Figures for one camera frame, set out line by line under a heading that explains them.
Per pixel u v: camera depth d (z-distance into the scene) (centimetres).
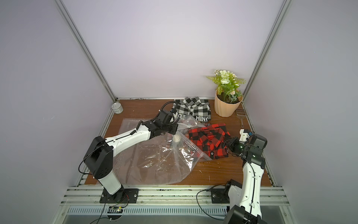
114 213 72
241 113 107
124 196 67
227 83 90
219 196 73
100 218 68
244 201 41
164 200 73
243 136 71
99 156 46
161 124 67
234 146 68
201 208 70
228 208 71
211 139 80
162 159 86
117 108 108
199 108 110
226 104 94
